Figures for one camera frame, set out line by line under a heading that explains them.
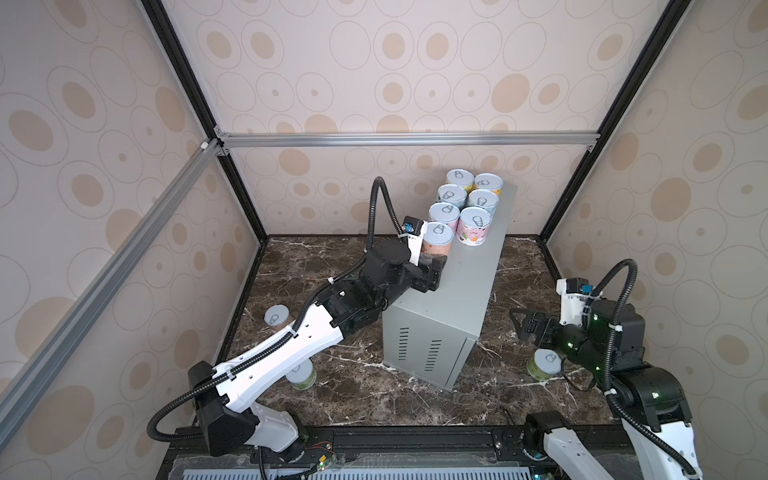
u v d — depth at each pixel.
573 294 0.55
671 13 0.68
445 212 0.70
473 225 0.68
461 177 0.80
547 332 0.55
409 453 0.73
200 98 0.81
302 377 0.80
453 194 0.75
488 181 0.78
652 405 0.39
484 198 0.73
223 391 0.39
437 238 0.65
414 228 0.54
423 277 0.57
